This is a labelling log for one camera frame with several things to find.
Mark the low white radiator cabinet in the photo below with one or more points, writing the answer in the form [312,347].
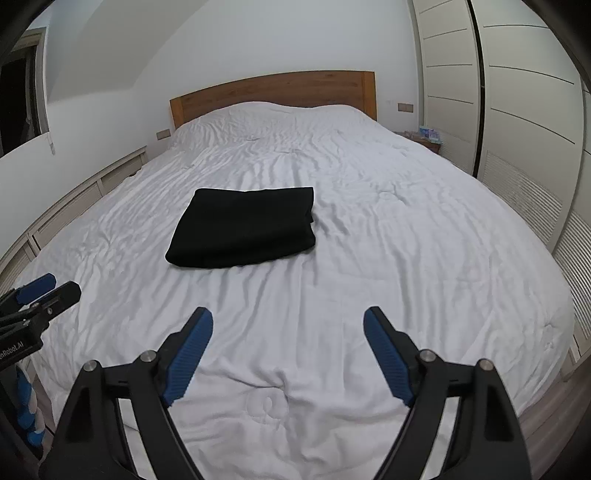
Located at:
[71,206]

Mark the white wardrobe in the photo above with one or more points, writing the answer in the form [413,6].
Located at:
[512,110]

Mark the bedside table with items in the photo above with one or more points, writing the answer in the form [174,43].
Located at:
[425,137]

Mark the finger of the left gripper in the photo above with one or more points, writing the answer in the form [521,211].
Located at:
[16,298]
[52,305]

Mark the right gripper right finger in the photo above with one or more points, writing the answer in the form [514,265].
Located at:
[486,442]

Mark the dark window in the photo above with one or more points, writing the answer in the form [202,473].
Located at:
[23,102]

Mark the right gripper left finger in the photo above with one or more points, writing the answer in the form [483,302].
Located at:
[90,440]

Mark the blue gloved hand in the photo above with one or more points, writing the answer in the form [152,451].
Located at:
[29,417]

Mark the white duvet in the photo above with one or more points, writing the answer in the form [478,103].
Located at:
[288,387]

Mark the wall switch plate left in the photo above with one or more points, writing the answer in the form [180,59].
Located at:
[163,134]

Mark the wooden headboard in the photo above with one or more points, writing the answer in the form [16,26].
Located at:
[304,89]

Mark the wall switch plate right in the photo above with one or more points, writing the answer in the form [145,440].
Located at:
[406,107]

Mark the black pants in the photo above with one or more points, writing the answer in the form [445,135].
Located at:
[228,228]

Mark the wall switch plate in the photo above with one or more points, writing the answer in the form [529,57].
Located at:
[406,107]
[163,134]

